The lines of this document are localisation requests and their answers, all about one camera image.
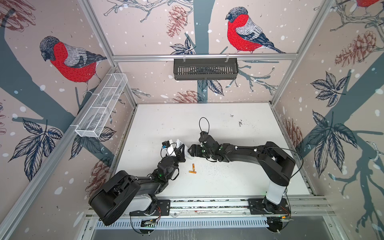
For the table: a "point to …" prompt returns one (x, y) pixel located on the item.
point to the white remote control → (172, 151)
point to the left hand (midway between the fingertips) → (184, 146)
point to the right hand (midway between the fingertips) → (192, 154)
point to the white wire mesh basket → (101, 104)
